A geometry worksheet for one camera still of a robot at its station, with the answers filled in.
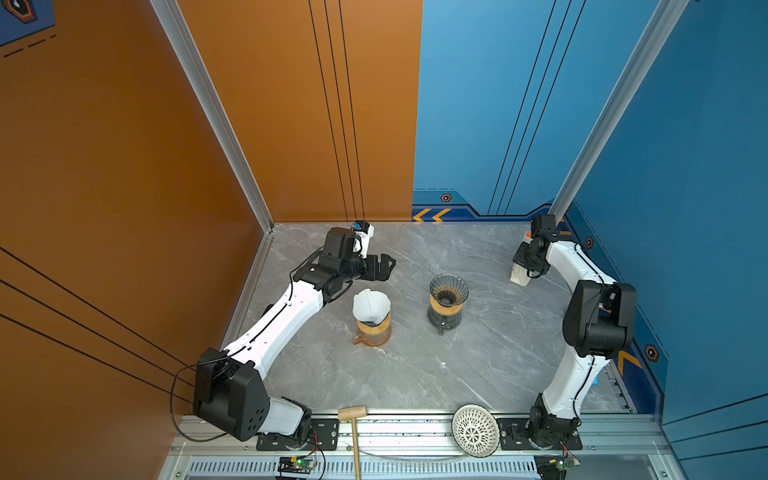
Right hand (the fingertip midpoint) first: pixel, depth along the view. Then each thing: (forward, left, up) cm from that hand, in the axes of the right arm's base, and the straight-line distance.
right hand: (522, 260), depth 98 cm
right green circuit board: (-53, +2, -9) cm, 54 cm away
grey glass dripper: (-13, +26, +3) cm, 29 cm away
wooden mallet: (-44, +53, -7) cm, 69 cm away
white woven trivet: (-47, +22, -9) cm, 53 cm away
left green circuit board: (-54, +64, -9) cm, 84 cm away
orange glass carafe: (-25, +49, -6) cm, 55 cm away
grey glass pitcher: (-21, +28, -1) cm, 35 cm away
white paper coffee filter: (-19, +49, +4) cm, 53 cm away
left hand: (-10, +45, +14) cm, 48 cm away
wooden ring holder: (-24, +48, 0) cm, 53 cm away
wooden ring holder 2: (-19, +27, +1) cm, 33 cm away
